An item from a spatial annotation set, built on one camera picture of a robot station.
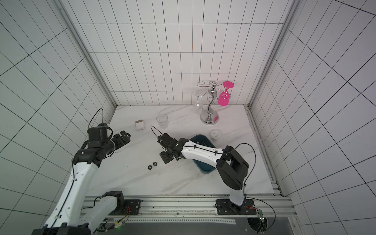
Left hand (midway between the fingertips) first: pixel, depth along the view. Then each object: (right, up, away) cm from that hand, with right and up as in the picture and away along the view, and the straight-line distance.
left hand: (123, 141), depth 77 cm
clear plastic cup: (+16, +11, +28) cm, 34 cm away
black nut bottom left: (+12, -18, +10) cm, 23 cm away
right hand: (+20, -11, +6) cm, 23 cm away
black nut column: (+14, -15, +10) cm, 24 cm away
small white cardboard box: (-2, +7, +30) cm, 31 cm away
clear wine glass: (+42, +21, +19) cm, 50 cm away
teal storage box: (+45, -17, +7) cm, 48 cm away
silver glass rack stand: (+52, +14, +33) cm, 63 cm away
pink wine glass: (+57, +25, +10) cm, 63 cm away
